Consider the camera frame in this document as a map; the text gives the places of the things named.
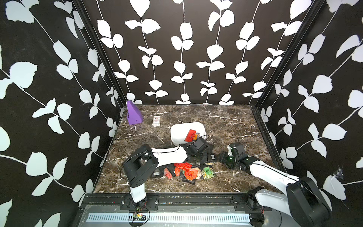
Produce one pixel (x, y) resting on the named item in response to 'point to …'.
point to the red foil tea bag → (190, 135)
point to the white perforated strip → (176, 218)
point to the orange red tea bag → (191, 174)
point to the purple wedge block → (134, 116)
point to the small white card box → (156, 120)
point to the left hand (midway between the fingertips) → (209, 156)
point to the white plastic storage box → (179, 131)
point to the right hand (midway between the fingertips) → (215, 156)
